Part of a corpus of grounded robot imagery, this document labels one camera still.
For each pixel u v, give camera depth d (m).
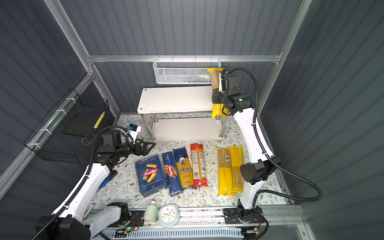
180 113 1.20
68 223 0.38
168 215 0.72
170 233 0.71
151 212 0.69
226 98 0.54
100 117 0.80
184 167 0.89
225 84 0.55
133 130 0.68
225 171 0.87
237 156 0.94
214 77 0.74
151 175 0.81
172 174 0.84
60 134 0.71
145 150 0.69
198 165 0.89
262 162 0.45
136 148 0.68
